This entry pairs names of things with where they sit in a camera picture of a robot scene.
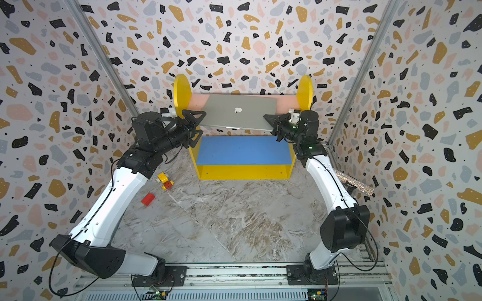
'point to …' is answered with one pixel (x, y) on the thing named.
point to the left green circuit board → (155, 295)
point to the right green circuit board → (317, 294)
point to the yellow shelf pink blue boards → (243, 157)
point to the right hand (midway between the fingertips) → (264, 116)
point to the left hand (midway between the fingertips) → (206, 120)
